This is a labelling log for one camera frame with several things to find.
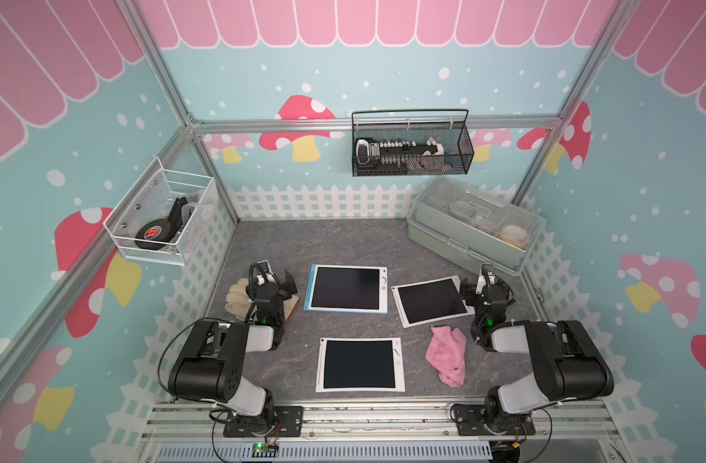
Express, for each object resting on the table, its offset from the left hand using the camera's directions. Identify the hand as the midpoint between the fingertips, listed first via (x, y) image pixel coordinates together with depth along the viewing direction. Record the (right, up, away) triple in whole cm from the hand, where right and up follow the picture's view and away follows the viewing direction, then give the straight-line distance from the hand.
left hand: (274, 277), depth 93 cm
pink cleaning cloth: (+53, -20, -9) cm, 57 cm away
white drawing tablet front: (+28, -24, -9) cm, 38 cm away
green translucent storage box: (+69, +16, 0) cm, 70 cm away
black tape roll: (-21, +14, -24) cm, 35 cm away
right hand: (+67, 0, 0) cm, 67 cm away
